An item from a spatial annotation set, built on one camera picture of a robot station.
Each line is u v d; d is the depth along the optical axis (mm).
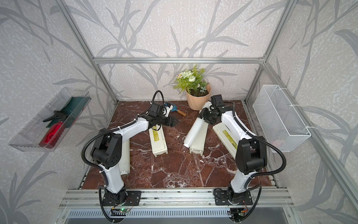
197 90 1058
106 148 502
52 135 581
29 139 587
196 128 856
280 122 624
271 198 758
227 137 945
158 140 870
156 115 754
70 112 712
